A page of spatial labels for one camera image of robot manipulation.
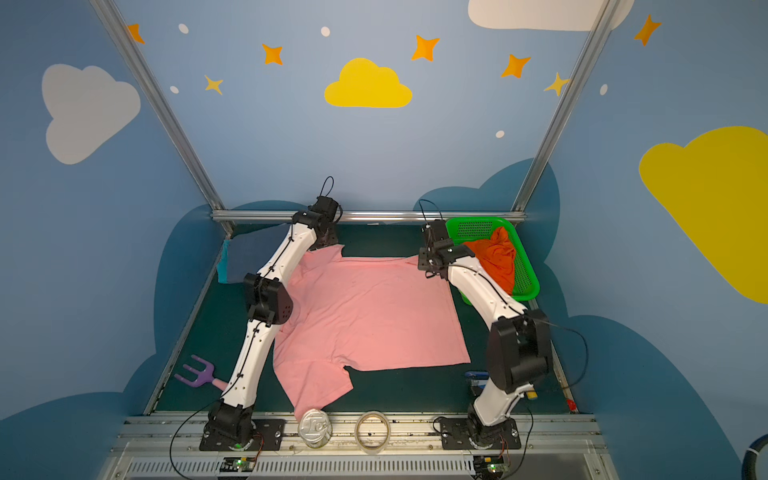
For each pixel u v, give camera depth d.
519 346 0.48
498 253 1.07
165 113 0.86
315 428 0.71
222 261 1.04
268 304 0.70
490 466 0.71
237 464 0.71
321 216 0.81
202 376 0.83
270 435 0.75
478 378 0.84
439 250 0.66
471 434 0.66
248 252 1.08
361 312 0.98
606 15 0.69
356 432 0.75
